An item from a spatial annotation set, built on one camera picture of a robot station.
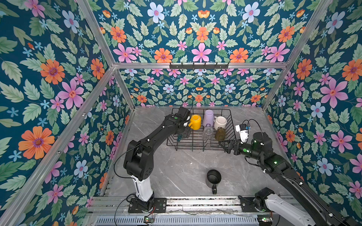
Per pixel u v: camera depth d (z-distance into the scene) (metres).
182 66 0.91
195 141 0.98
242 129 0.63
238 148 0.61
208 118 0.97
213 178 0.82
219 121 0.99
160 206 0.74
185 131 0.80
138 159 0.48
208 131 0.93
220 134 0.93
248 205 0.72
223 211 0.72
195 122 0.97
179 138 0.86
